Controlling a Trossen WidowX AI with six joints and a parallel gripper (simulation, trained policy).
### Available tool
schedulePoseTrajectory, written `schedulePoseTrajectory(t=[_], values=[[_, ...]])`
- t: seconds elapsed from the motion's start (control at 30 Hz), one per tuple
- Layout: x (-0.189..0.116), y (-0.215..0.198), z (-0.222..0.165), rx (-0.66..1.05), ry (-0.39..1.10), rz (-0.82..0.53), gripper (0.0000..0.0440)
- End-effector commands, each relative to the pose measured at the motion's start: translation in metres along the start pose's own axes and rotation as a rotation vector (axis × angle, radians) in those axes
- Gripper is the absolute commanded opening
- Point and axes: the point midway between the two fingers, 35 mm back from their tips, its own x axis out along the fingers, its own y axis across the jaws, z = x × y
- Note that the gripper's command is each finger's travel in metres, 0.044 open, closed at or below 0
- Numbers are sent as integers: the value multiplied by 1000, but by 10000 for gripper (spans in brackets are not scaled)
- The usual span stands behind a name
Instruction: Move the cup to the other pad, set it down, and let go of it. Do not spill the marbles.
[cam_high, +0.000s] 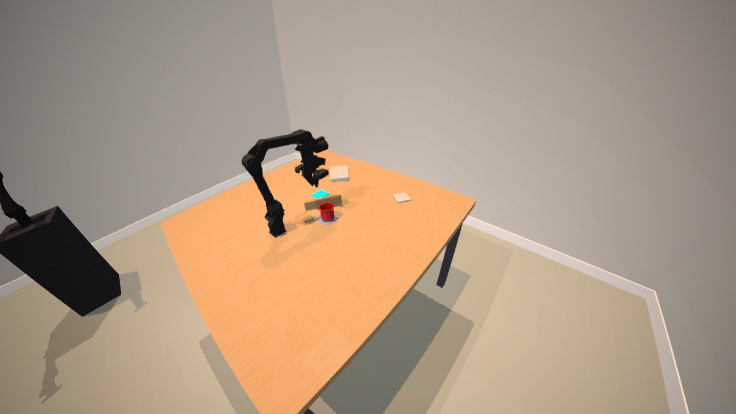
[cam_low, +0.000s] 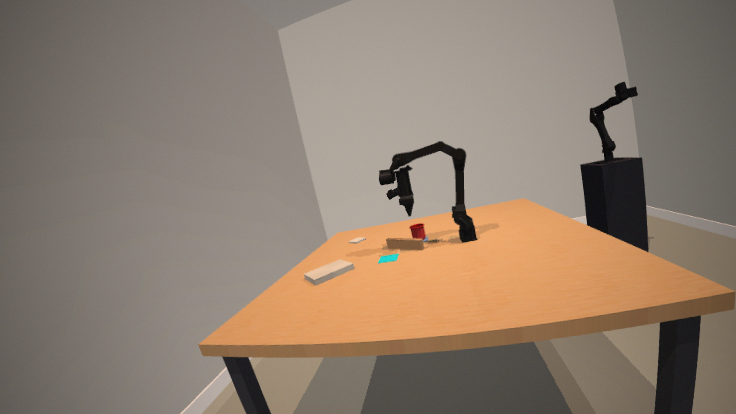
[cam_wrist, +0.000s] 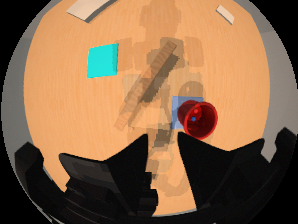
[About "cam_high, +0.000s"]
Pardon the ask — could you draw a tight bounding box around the dark red cup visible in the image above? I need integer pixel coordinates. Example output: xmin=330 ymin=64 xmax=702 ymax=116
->
xmin=319 ymin=202 xmax=334 ymax=222

